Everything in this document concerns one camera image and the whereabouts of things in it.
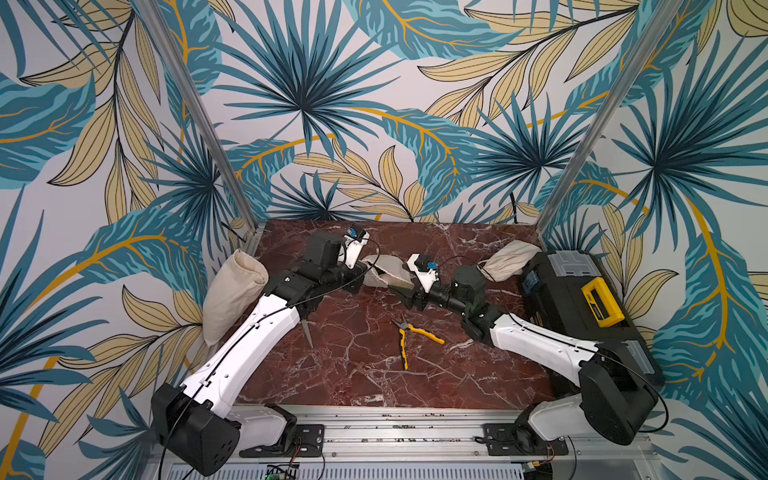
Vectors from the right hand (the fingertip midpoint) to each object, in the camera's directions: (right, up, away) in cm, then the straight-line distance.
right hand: (379, 290), depth 74 cm
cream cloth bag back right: (+41, +7, +23) cm, 48 cm away
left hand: (-5, +5, +2) cm, 7 cm away
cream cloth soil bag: (+1, +5, +4) cm, 6 cm away
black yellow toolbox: (+52, -2, +8) cm, 53 cm away
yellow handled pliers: (+7, -14, +19) cm, 24 cm away
